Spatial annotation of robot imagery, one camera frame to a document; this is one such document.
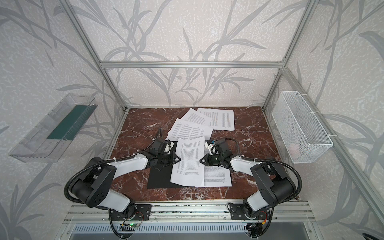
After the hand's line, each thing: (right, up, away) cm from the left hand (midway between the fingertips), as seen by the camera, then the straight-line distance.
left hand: (182, 155), depth 89 cm
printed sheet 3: (+27, +22, +26) cm, 44 cm away
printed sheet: (+4, -9, -2) cm, 10 cm away
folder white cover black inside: (-10, -11, -8) cm, 17 cm away
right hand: (+11, 0, -1) cm, 11 cm away
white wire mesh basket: (+54, +14, -27) cm, 62 cm away
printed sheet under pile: (+7, +24, +27) cm, 37 cm away
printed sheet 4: (-2, +15, +19) cm, 25 cm away
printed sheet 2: (+20, -11, -2) cm, 23 cm away
